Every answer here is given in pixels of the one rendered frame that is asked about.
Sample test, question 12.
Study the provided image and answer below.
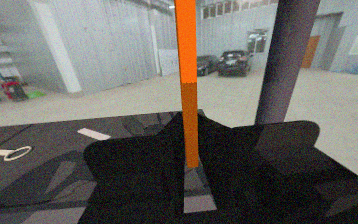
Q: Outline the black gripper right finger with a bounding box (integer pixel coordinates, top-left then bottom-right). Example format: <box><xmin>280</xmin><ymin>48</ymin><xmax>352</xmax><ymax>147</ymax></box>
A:
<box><xmin>198</xmin><ymin>113</ymin><xmax>320</xmax><ymax>209</ymax></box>

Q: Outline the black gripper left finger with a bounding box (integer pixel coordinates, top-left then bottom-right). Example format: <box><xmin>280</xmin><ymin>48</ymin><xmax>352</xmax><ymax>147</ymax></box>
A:
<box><xmin>83</xmin><ymin>112</ymin><xmax>185</xmax><ymax>214</ymax></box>

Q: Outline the orange handle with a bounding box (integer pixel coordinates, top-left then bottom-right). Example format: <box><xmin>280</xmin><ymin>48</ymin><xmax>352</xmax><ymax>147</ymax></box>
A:
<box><xmin>174</xmin><ymin>0</ymin><xmax>199</xmax><ymax>168</ymax></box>

